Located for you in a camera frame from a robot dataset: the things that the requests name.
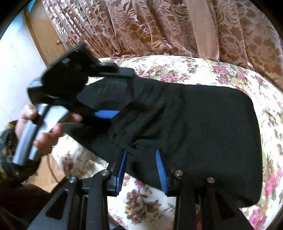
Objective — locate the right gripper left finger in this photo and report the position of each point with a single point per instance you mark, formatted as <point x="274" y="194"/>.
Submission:
<point x="117" y="169"/>

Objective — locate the brown floral curtain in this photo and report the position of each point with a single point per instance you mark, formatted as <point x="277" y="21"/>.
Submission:
<point x="236" y="32"/>

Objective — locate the wooden wardrobe door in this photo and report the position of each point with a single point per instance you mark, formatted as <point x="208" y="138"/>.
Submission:
<point x="46" y="40"/>

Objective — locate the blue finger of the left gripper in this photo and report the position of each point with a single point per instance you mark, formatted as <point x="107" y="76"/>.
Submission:
<point x="106" y="114"/>

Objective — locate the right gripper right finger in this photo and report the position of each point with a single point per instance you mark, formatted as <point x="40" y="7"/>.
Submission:
<point x="165" y="171"/>

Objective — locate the black pants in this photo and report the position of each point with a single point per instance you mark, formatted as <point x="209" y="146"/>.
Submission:
<point x="205" y="131"/>

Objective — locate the floral bed sheet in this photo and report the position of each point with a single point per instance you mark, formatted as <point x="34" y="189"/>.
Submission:
<point x="140" y="206"/>

